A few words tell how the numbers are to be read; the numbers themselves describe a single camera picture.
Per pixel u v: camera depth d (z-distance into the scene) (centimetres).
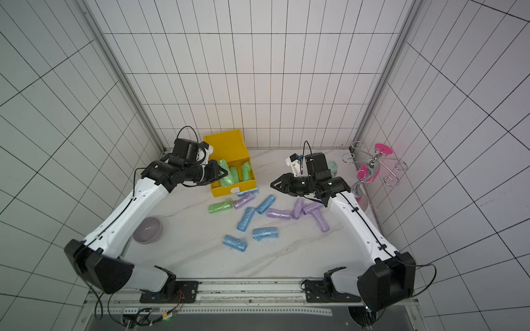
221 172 71
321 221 90
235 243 82
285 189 65
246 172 87
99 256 38
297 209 92
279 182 71
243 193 98
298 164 70
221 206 92
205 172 63
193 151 58
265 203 95
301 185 63
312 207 92
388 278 38
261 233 84
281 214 90
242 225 88
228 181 74
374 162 77
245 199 96
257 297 73
